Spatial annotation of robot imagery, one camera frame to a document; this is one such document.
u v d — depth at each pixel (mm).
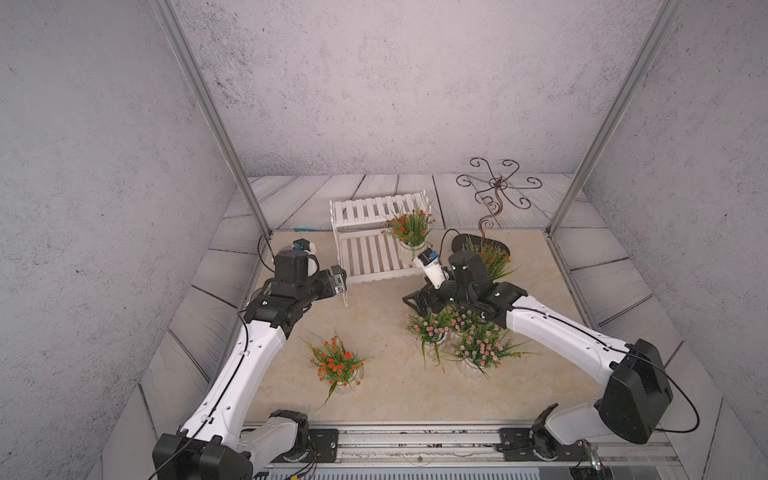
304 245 684
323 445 732
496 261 918
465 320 794
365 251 986
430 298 687
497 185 912
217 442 379
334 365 719
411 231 845
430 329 787
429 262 683
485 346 741
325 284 684
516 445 726
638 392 409
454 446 743
